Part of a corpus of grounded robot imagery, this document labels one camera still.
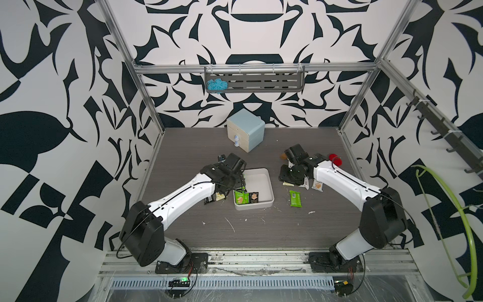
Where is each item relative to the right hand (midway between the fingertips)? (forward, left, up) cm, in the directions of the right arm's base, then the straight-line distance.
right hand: (279, 175), depth 88 cm
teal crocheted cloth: (+36, +28, +24) cm, 51 cm away
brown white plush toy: (-1, +1, +17) cm, 17 cm away
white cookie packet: (0, -15, -9) cm, 17 cm away
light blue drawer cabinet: (+25, +13, +5) cm, 29 cm away
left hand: (-3, +20, +3) cm, 21 cm away
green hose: (-30, -45, +21) cm, 58 cm away
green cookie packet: (-7, -8, -10) cm, 15 cm away
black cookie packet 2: (-8, +34, -8) cm, 36 cm away
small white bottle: (+24, +20, -3) cm, 32 cm away
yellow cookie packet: (-6, +28, -9) cm, 30 cm away
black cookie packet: (-6, +12, -9) cm, 16 cm away
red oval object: (+16, -35, -11) cm, 40 cm away
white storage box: (+4, +9, -11) cm, 15 cm away
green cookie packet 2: (-7, +17, -7) cm, 20 cm away
